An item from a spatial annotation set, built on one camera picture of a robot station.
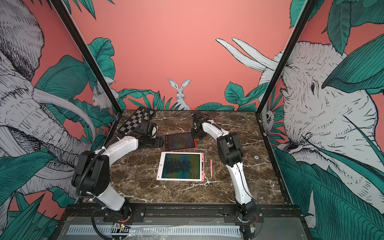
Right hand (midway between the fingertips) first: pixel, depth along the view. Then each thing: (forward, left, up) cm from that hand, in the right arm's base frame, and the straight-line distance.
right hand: (193, 133), depth 104 cm
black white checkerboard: (+17, +41, +1) cm, 45 cm away
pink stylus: (-24, -11, -3) cm, 27 cm away
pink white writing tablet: (-24, +7, -2) cm, 25 cm away
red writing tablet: (-6, +9, -2) cm, 11 cm away
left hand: (-10, +21, +6) cm, 24 cm away
